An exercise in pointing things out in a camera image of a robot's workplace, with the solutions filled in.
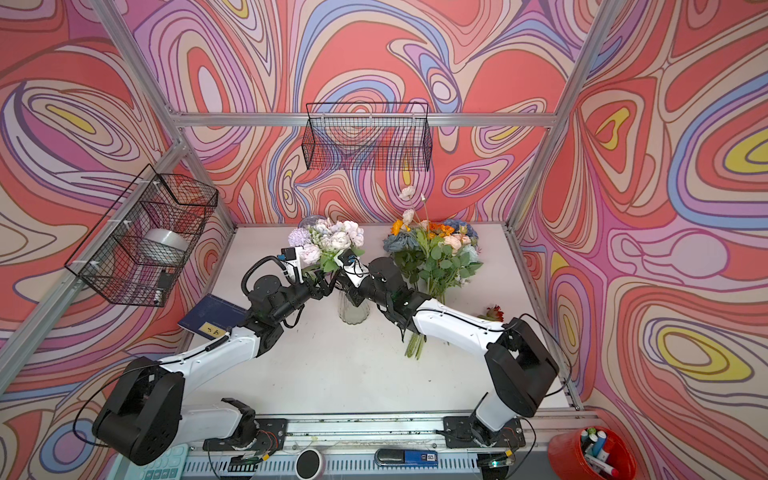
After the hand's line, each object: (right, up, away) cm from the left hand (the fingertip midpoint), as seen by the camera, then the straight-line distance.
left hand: (337, 267), depth 78 cm
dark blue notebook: (-42, -16, +16) cm, 48 cm away
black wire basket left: (-49, +4, -4) cm, 50 cm away
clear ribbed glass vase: (+1, -16, +21) cm, 27 cm away
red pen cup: (+58, -46, -5) cm, 75 cm away
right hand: (+1, -3, +2) cm, 4 cm away
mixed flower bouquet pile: (+29, +3, +17) cm, 34 cm away
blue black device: (+18, -43, -11) cm, 48 cm away
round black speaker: (-4, -43, -13) cm, 45 cm away
